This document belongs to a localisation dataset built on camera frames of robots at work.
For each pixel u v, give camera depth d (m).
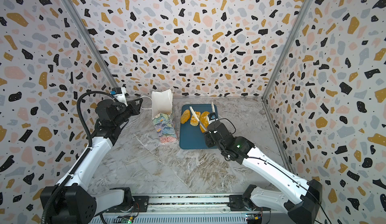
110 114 0.57
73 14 0.76
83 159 0.45
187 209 0.73
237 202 0.74
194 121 1.01
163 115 0.78
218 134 0.52
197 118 0.73
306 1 0.75
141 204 0.73
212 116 0.63
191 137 1.00
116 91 0.64
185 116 1.05
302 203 0.38
